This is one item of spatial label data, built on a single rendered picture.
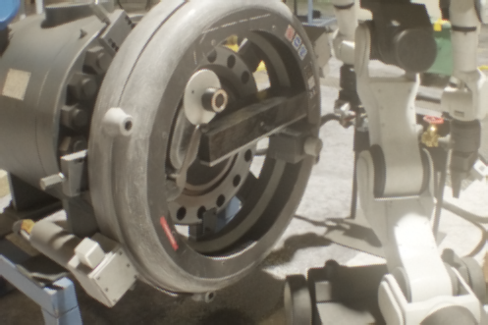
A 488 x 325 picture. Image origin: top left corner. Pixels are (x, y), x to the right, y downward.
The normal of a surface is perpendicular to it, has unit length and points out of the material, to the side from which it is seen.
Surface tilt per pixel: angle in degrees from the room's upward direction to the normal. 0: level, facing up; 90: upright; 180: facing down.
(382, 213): 56
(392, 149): 47
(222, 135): 90
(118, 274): 90
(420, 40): 87
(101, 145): 75
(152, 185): 90
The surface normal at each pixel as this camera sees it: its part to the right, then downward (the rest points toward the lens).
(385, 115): 0.07, -0.14
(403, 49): 0.08, 0.32
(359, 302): -0.01, -0.93
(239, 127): 0.80, 0.22
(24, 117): -0.59, 0.10
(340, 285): 0.06, -0.40
